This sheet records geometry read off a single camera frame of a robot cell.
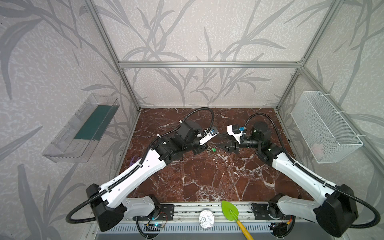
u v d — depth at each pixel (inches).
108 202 14.8
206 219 26.6
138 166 16.6
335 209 15.1
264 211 28.5
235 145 24.0
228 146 24.3
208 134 22.6
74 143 25.0
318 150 28.4
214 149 38.0
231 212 28.4
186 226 27.8
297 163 19.4
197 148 24.0
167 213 28.9
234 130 22.3
